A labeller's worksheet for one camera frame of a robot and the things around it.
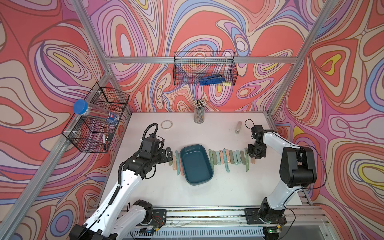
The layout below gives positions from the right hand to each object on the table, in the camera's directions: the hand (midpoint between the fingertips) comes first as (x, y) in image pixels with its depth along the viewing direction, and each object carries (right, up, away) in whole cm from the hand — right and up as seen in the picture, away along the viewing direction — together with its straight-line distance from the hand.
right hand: (254, 159), depth 91 cm
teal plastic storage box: (-36, -3, 0) cm, 36 cm away
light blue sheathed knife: (-11, 0, +2) cm, 11 cm away
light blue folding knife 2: (-8, +1, +4) cm, 9 cm away
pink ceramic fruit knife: (-45, -5, -3) cm, 45 cm away
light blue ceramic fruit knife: (-47, -2, 0) cm, 47 cm away
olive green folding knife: (-24, +1, +2) cm, 24 cm away
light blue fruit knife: (-17, -1, +2) cm, 18 cm away
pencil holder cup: (-34, +30, +13) cm, 47 cm away
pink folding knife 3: (-1, 0, 0) cm, 1 cm away
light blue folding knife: (-22, +1, +2) cm, 22 cm away
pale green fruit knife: (-4, -1, +2) cm, 4 cm away
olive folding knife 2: (-52, -2, +1) cm, 52 cm away
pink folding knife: (-20, +1, +3) cm, 20 cm away
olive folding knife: (-13, +1, +3) cm, 14 cm away
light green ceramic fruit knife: (-27, 0, +2) cm, 27 cm away
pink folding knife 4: (-50, -2, 0) cm, 50 cm away
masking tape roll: (-60, +25, +24) cm, 70 cm away
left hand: (-53, +6, -13) cm, 55 cm away
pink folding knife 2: (-16, +1, +3) cm, 16 cm away
